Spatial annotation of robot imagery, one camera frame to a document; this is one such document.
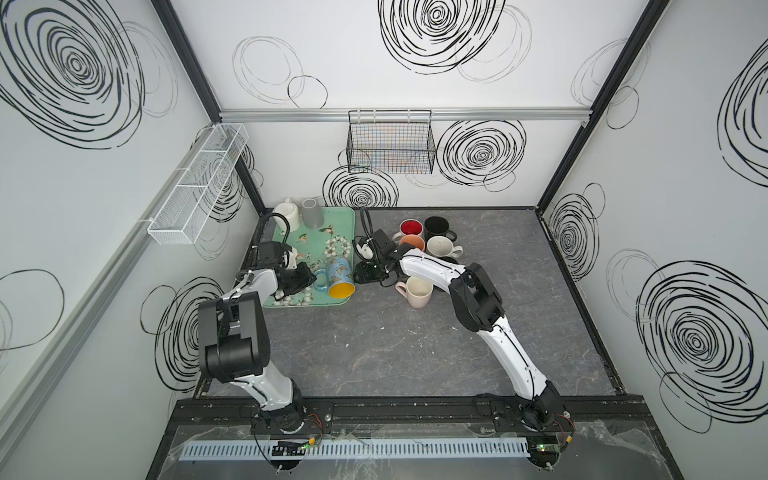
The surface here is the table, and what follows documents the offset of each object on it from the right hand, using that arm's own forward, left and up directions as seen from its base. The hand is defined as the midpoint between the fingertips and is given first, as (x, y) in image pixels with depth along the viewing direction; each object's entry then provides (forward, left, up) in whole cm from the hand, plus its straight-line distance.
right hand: (351, 279), depth 98 cm
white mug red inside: (+19, -19, +5) cm, 28 cm away
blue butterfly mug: (-4, +3, +6) cm, 8 cm away
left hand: (-1, +11, +4) cm, 11 cm away
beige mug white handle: (+11, -30, +4) cm, 33 cm away
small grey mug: (+26, +17, +5) cm, 31 cm away
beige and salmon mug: (+12, -21, +7) cm, 25 cm away
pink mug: (-5, -22, +3) cm, 22 cm away
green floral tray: (+19, +8, -2) cm, 21 cm away
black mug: (+17, -29, +8) cm, 34 cm away
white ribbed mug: (+24, +24, +7) cm, 35 cm away
